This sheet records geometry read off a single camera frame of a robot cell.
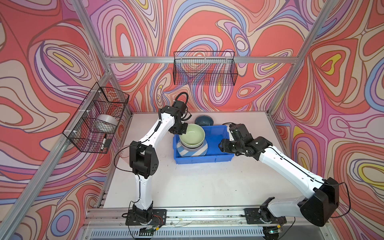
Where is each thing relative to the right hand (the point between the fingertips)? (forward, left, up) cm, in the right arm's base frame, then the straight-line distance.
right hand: (223, 149), depth 79 cm
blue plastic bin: (+20, +1, -15) cm, 25 cm away
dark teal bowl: (+32, +8, -12) cm, 35 cm away
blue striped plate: (+4, +17, -11) cm, 21 cm away
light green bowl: (+12, +16, -4) cm, 20 cm away
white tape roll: (+7, +58, +17) cm, 61 cm away
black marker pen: (+1, +60, +9) cm, 61 cm away
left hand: (+14, +22, -1) cm, 26 cm away
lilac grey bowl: (+4, +17, -4) cm, 18 cm away
